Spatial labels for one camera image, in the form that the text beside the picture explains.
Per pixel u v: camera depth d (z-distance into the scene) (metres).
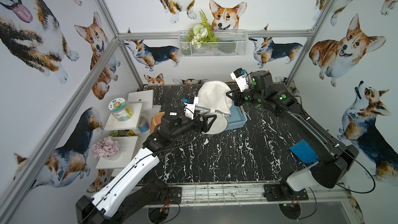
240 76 0.62
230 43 0.93
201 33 0.78
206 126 0.60
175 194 0.74
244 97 0.62
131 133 0.90
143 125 0.89
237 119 1.03
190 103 0.59
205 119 0.59
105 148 0.63
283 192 0.67
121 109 0.70
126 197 0.43
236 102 0.62
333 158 0.41
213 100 0.69
